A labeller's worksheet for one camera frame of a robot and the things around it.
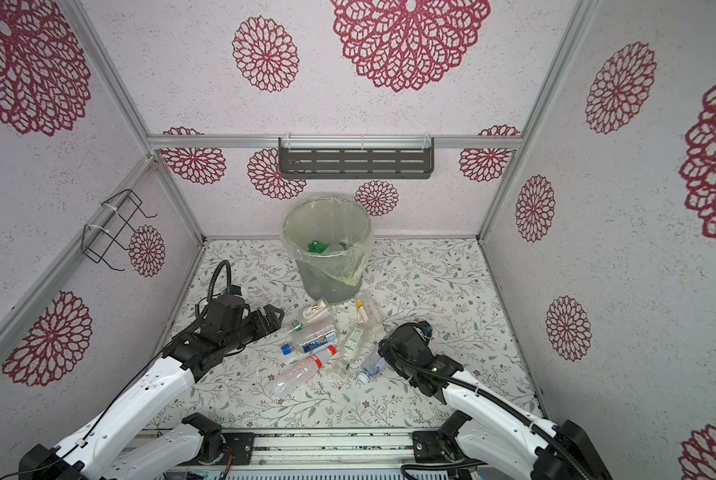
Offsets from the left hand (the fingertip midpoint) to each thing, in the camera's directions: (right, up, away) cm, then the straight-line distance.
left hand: (272, 323), depth 81 cm
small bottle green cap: (+11, -1, +14) cm, 18 cm away
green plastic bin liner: (+15, +27, +20) cm, 37 cm away
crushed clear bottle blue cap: (+10, -6, +7) cm, 14 cm away
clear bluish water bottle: (+27, -12, +1) cm, 30 cm away
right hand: (+29, -6, +2) cm, 30 cm away
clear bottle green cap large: (+19, +23, +24) cm, 38 cm away
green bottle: (+10, +22, +19) cm, 30 cm away
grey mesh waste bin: (+10, +9, +17) cm, 22 cm away
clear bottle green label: (+22, -7, +5) cm, 23 cm away
